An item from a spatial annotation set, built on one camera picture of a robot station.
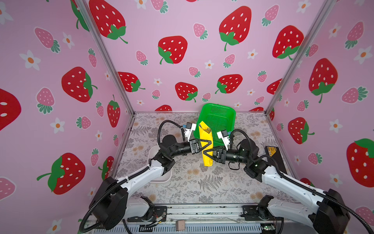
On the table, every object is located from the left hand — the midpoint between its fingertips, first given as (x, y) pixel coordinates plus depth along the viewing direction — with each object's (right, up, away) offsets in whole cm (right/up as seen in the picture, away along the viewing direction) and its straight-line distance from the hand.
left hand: (211, 145), depth 64 cm
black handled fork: (-1, +6, +2) cm, 7 cm away
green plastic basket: (+12, +15, +54) cm, 57 cm away
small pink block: (-14, -39, +4) cm, 42 cm away
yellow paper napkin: (-2, +4, +2) cm, 5 cm away
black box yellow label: (+46, -9, +31) cm, 56 cm away
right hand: (-3, -4, +1) cm, 5 cm away
